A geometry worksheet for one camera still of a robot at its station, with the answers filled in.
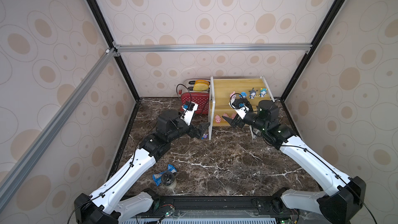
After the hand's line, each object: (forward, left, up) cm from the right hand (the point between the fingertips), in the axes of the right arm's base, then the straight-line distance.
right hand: (228, 109), depth 71 cm
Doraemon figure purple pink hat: (+4, +11, -30) cm, 32 cm away
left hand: (-6, +10, 0) cm, 12 cm away
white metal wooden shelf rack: (+14, +2, -1) cm, 14 cm away
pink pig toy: (+5, +4, -14) cm, 15 cm away
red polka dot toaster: (+23, +14, -16) cm, 31 cm away
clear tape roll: (-26, +27, -21) cm, 43 cm away
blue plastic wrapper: (-23, +35, -29) cm, 51 cm away
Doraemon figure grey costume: (+8, -12, +3) cm, 14 cm away
